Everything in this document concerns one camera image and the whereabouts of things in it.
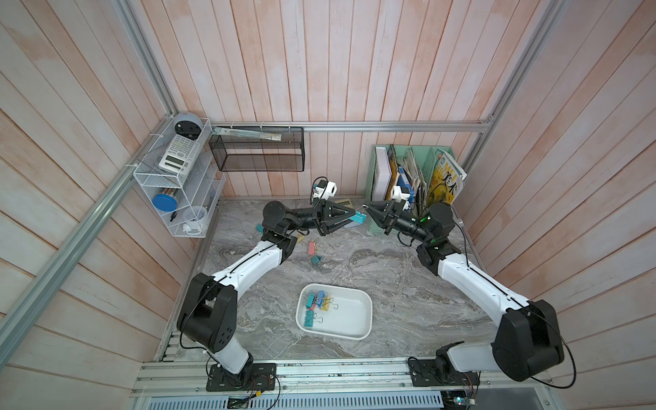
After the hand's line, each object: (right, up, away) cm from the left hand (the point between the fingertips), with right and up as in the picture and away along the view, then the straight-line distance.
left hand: (352, 219), depth 62 cm
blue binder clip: (-8, -27, +25) cm, 38 cm away
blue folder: (+24, +14, +33) cm, 43 cm away
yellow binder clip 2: (-13, -5, +5) cm, 15 cm away
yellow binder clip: (-6, -29, +24) cm, 38 cm away
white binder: (+15, +17, +31) cm, 39 cm away
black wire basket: (-44, +28, +45) cm, 69 cm away
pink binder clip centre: (-12, -11, +38) cm, 42 cm away
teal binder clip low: (-10, -15, +33) cm, 37 cm away
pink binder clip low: (-11, -30, +24) cm, 40 cm away
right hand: (+4, +4, +7) cm, 9 cm away
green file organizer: (+35, +26, +43) cm, 61 cm away
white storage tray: (+3, -33, +21) cm, 39 cm away
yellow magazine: (+42, +16, +38) cm, 59 cm away
